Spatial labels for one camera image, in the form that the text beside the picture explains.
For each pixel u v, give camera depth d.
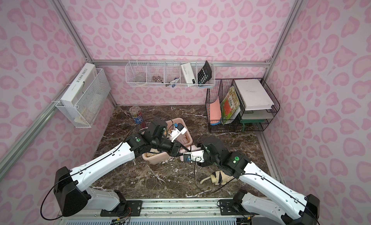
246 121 0.95
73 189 0.39
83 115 0.73
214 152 0.52
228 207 0.72
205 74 0.92
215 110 1.11
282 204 0.41
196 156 0.59
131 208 0.73
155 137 0.59
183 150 0.66
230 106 1.00
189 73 0.92
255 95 0.93
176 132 0.65
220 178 0.78
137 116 0.92
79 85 0.71
